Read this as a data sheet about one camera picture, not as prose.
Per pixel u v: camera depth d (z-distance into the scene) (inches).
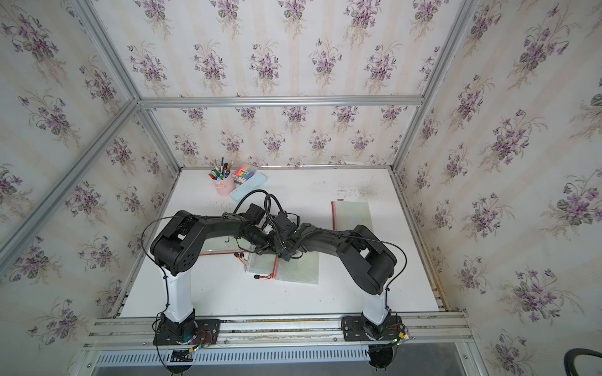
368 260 19.0
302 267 34.6
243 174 46.2
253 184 43.9
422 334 29.0
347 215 39.8
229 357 30.1
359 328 28.7
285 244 27.1
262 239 33.1
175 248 20.5
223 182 40.1
